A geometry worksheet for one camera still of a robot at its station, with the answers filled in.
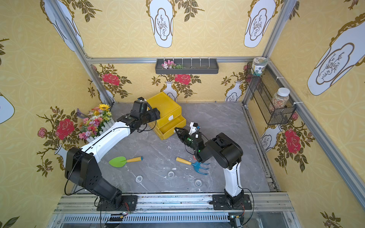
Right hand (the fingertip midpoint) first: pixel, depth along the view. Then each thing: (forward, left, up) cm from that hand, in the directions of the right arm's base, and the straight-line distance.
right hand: (179, 127), depth 92 cm
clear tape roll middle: (-26, +3, -11) cm, 29 cm away
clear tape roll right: (-31, -13, -11) cm, 35 cm away
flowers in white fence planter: (-3, +52, +7) cm, 52 cm away
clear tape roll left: (-30, +21, -10) cm, 38 cm away
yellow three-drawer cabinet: (+2, +4, +9) cm, 10 cm away
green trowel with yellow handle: (-20, +36, -11) cm, 43 cm away
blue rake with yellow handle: (-20, -12, -12) cm, 26 cm away
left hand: (+3, +18, +9) cm, 20 cm away
